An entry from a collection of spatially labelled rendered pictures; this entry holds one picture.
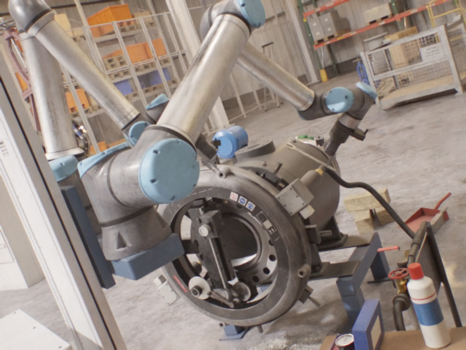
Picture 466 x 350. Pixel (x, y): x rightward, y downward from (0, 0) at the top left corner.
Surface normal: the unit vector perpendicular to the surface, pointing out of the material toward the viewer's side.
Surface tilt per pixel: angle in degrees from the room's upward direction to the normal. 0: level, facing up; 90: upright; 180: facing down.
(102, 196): 100
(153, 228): 70
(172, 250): 90
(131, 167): 61
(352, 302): 90
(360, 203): 90
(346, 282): 90
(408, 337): 0
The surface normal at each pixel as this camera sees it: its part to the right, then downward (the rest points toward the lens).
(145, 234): 0.31, -0.33
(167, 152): 0.68, -0.07
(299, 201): -0.44, 0.31
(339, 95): -0.62, 0.08
